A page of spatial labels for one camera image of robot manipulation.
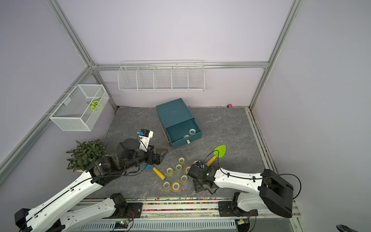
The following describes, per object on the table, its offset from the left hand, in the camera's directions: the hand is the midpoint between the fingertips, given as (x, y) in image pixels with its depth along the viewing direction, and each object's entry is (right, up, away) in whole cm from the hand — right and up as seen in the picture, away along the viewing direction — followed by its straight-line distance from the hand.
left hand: (160, 150), depth 68 cm
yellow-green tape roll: (+9, -11, +23) cm, 27 cm away
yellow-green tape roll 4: (+10, -20, +15) cm, 27 cm away
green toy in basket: (-41, +24, +13) cm, 49 cm away
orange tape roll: (+11, -16, +19) cm, 27 cm away
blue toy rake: (-9, -14, +19) cm, 25 cm away
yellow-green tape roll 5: (+1, -23, +13) cm, 26 cm away
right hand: (+20, -22, +13) cm, 33 cm away
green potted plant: (-38, -2, +2) cm, 38 cm away
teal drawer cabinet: (+9, +11, +14) cm, 20 cm away
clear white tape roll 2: (+12, +5, +15) cm, 20 cm away
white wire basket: (-50, +20, +15) cm, 56 cm away
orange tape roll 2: (+6, -23, +13) cm, 27 cm away
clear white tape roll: (+15, +7, +19) cm, 25 cm away
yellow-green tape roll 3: (+2, -17, +18) cm, 24 cm away
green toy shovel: (+33, -7, +27) cm, 43 cm away
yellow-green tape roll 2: (+7, -15, +19) cm, 25 cm away
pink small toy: (+48, +27, +56) cm, 79 cm away
